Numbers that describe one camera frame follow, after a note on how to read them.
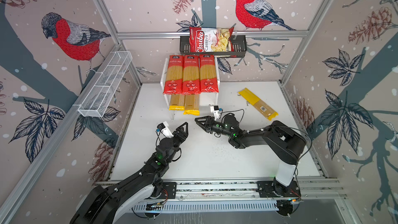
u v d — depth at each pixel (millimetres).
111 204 415
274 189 661
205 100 896
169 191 734
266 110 1008
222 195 727
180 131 732
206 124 749
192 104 854
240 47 949
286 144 489
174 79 744
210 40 876
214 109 814
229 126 679
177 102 871
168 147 610
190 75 760
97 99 725
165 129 732
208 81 728
